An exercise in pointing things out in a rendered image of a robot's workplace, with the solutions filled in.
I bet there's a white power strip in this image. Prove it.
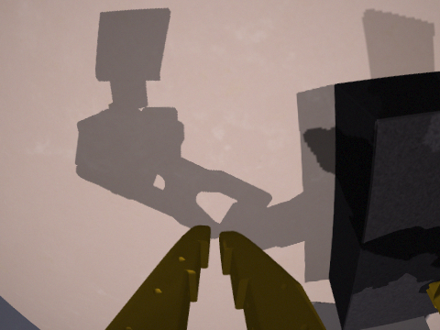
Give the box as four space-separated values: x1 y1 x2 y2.
313 302 430 330

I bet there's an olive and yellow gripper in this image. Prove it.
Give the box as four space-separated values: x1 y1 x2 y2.
105 225 326 330

